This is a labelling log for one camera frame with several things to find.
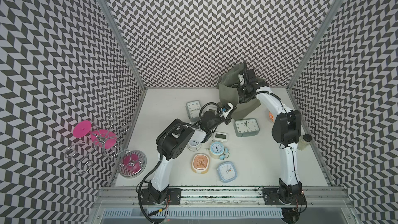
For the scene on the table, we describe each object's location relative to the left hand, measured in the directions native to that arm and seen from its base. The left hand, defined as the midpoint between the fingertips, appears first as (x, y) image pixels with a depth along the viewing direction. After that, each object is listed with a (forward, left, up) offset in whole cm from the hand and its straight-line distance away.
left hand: (235, 107), depth 87 cm
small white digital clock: (-8, +8, -21) cm, 24 cm away
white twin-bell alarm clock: (-18, +24, -11) cm, 32 cm away
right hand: (+15, -5, -2) cm, 16 cm away
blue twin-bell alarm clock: (-20, +11, -12) cm, 26 cm away
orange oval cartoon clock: (-27, +20, -13) cm, 36 cm away
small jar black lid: (-17, -36, -8) cm, 41 cm away
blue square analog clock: (-31, +7, -13) cm, 35 cm away
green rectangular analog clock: (-5, -7, -14) cm, 17 cm away
